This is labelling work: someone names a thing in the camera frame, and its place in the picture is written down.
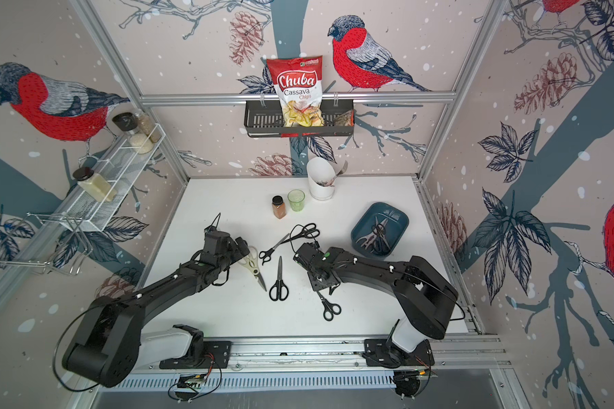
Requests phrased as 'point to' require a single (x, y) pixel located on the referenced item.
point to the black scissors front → (329, 308)
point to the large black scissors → (279, 290)
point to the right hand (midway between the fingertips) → (322, 278)
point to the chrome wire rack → (56, 243)
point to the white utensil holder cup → (321, 179)
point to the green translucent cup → (296, 198)
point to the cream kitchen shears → (251, 262)
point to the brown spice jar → (279, 207)
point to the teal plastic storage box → (396, 227)
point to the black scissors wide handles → (309, 231)
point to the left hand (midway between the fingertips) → (243, 241)
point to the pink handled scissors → (371, 238)
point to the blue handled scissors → (380, 244)
